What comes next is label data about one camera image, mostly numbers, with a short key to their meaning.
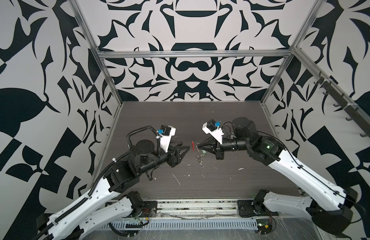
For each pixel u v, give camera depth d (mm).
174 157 519
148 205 760
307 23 793
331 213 397
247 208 745
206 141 583
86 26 795
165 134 512
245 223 713
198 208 759
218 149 523
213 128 517
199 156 596
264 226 710
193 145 590
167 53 942
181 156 567
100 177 446
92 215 519
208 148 595
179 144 623
